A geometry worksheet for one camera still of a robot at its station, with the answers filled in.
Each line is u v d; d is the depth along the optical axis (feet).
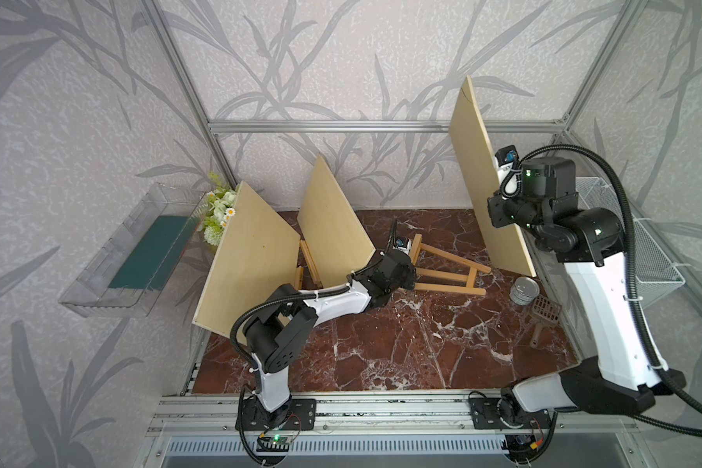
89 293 1.89
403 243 2.56
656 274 2.04
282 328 1.65
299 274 3.15
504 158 1.70
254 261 2.69
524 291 2.99
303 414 2.42
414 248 2.96
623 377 1.24
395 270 2.21
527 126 3.07
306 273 3.16
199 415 2.47
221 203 2.60
